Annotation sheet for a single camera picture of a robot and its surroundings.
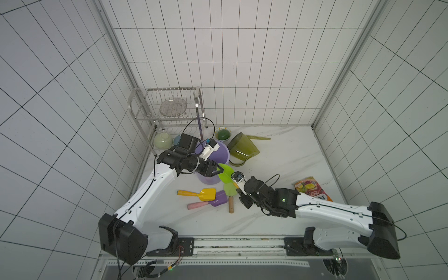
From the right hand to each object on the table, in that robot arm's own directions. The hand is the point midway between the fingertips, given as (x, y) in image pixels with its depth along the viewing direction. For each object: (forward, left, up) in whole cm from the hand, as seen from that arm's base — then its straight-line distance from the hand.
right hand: (233, 191), depth 74 cm
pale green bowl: (+29, +42, -3) cm, 51 cm away
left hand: (+5, +8, +7) cm, 11 cm away
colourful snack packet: (+10, -39, -12) cm, 42 cm away
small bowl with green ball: (+42, +9, -9) cm, 43 cm away
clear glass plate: (+40, +35, +13) cm, 54 cm away
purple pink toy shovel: (+1, +6, -13) cm, 15 cm away
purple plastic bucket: (+17, +7, +2) cm, 19 cm away
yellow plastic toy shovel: (+3, +14, -14) cm, 20 cm away
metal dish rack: (+34, +38, +13) cm, 53 cm away
